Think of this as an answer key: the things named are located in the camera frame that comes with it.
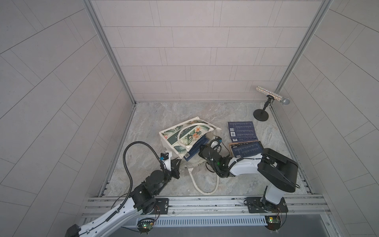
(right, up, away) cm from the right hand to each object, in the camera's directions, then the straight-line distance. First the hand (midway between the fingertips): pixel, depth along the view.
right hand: (197, 147), depth 88 cm
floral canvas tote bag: (-10, +7, -9) cm, 15 cm away
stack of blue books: (-2, -2, -3) cm, 4 cm away
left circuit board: (-23, -29, -23) cm, 44 cm away
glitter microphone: (+52, +28, -1) cm, 59 cm away
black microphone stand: (+47, +19, +18) cm, 54 cm away
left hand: (-7, -4, -11) cm, 13 cm away
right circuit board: (+36, -30, -20) cm, 51 cm away
